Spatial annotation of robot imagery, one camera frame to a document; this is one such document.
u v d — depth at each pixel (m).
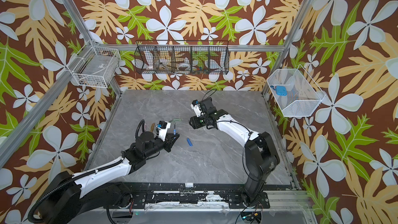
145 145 0.61
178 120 1.05
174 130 0.77
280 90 0.86
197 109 0.80
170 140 0.70
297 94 0.82
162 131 0.70
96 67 0.86
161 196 0.77
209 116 0.68
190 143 0.93
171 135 0.73
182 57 0.98
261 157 0.46
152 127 1.12
